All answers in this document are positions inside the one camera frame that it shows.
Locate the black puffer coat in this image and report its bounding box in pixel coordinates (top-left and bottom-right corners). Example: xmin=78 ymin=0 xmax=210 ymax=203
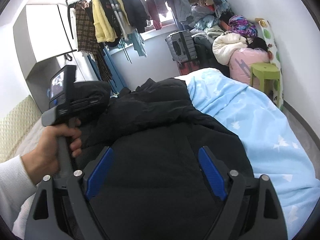
xmin=78 ymin=78 xmax=253 ymax=239

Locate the white sleeve left forearm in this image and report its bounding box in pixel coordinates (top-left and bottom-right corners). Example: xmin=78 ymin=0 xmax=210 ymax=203
xmin=0 ymin=154 xmax=38 ymax=230

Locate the left hand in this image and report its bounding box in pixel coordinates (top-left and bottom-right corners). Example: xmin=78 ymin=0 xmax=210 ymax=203
xmin=21 ymin=124 xmax=82 ymax=185

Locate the beige quilt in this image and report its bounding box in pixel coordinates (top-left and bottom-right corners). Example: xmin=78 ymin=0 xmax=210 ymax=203
xmin=12 ymin=120 xmax=44 ymax=239

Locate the plaid brown coat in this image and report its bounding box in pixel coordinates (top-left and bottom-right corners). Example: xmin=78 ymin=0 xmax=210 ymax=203
xmin=75 ymin=2 xmax=112 ymax=81

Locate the cream padded headboard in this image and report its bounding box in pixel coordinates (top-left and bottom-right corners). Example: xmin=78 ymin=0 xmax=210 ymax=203
xmin=1 ymin=95 xmax=41 ymax=163

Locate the light blue star bedsheet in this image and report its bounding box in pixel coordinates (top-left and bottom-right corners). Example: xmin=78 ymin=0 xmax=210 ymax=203
xmin=183 ymin=68 xmax=319 ymax=239

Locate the yellow fleece jacket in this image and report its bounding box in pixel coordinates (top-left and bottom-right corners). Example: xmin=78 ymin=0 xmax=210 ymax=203
xmin=92 ymin=0 xmax=118 ymax=43

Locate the grey suitcase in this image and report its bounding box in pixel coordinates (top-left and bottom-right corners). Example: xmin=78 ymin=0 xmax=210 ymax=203
xmin=165 ymin=30 xmax=197 ymax=63

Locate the green plastic stool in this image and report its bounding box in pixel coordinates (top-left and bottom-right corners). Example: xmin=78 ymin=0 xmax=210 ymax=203
xmin=250 ymin=62 xmax=281 ymax=107

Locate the cream white puffer jacket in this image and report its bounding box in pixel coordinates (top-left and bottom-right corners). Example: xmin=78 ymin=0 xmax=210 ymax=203
xmin=212 ymin=33 xmax=247 ymax=66

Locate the polka dot board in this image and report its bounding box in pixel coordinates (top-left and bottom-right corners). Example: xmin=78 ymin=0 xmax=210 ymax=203
xmin=255 ymin=18 xmax=284 ymax=110

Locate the purple patterned jacket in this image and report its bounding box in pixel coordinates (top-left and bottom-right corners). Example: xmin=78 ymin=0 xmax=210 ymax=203
xmin=228 ymin=15 xmax=258 ymax=37

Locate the white wall cabinet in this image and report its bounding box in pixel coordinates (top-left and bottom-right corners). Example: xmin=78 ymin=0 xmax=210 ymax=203
xmin=13 ymin=4 xmax=98 ymax=112

